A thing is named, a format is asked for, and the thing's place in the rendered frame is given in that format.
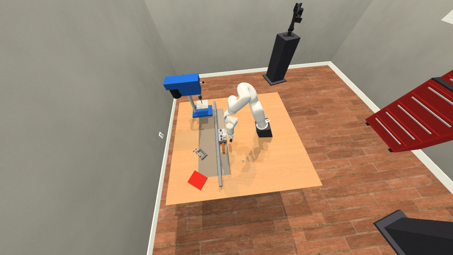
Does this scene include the red flat square block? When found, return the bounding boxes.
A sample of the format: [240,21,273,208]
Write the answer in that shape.
[188,171,207,190]

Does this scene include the blue drill press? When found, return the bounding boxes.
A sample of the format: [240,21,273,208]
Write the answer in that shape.
[163,73,213,118]

